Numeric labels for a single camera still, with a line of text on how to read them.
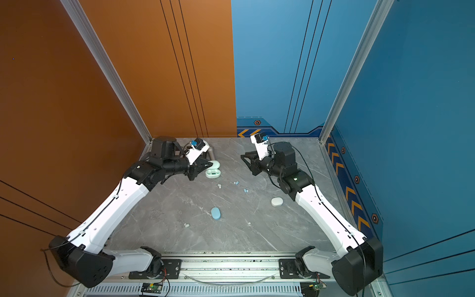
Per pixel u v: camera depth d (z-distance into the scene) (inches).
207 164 27.3
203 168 27.3
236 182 38.9
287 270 28.5
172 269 29.1
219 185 38.3
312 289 27.9
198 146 23.3
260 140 23.6
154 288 28.1
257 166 24.9
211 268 29.8
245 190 37.7
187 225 33.4
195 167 24.1
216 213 34.4
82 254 14.7
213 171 27.8
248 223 34.0
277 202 36.0
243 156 27.8
